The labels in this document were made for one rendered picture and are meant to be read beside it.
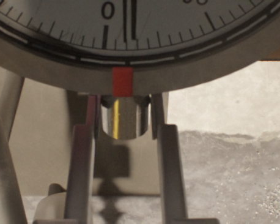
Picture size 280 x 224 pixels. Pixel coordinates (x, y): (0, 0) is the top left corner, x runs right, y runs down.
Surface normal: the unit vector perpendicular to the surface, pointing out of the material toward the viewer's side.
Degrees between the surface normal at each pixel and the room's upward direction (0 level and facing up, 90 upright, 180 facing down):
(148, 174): 0
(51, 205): 96
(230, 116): 0
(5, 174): 59
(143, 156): 0
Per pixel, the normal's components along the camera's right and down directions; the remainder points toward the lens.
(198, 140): 0.03, 0.65
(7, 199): 0.68, 0.00
